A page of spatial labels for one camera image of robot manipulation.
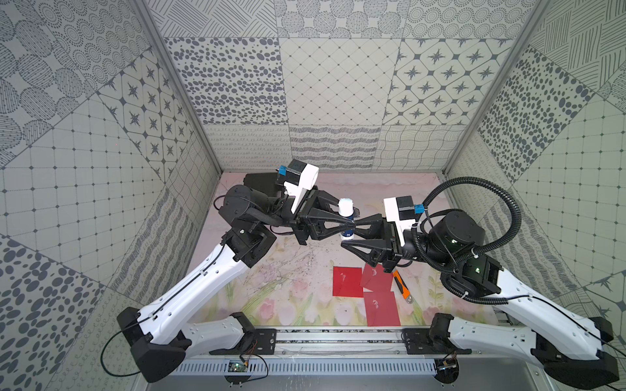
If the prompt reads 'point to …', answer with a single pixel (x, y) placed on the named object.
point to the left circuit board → (236, 366)
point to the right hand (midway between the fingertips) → (342, 233)
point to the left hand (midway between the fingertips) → (357, 234)
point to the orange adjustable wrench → (406, 292)
